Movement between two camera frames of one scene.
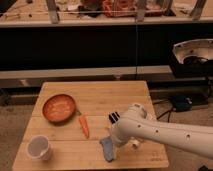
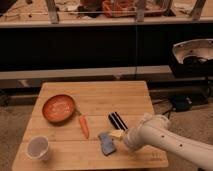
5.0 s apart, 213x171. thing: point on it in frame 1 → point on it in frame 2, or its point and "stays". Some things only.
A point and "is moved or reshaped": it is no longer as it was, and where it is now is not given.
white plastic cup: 37,147 stays
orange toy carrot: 84,125 stays
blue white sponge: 107,143 is moved or reshaped
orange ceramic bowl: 59,108 stays
